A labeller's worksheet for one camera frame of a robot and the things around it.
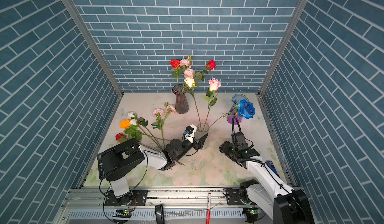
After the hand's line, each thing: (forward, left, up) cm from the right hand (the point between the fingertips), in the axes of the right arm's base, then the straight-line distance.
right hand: (223, 148), depth 86 cm
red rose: (+42, +33, +28) cm, 60 cm away
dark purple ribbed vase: (+29, +29, +2) cm, 42 cm away
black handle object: (-33, +29, -1) cm, 45 cm away
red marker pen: (-33, +7, -3) cm, 34 cm away
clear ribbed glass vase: (+5, +13, +11) cm, 18 cm away
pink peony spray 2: (+22, +44, 0) cm, 49 cm away
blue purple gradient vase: (+26, -7, +15) cm, 31 cm away
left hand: (+3, +10, +11) cm, 16 cm away
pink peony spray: (+32, +23, +29) cm, 50 cm away
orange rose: (+13, +65, -1) cm, 67 cm away
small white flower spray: (+15, +59, -1) cm, 61 cm away
